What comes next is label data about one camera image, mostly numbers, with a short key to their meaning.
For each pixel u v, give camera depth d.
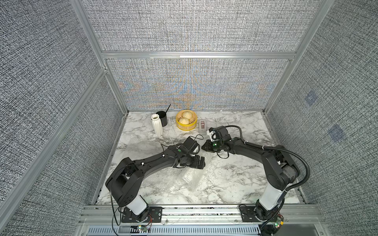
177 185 0.83
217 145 0.78
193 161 0.75
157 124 0.95
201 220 0.73
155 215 0.73
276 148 0.52
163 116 1.05
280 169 0.48
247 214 0.73
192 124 1.06
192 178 0.77
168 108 1.26
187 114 1.10
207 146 0.81
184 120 1.06
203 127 1.06
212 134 0.84
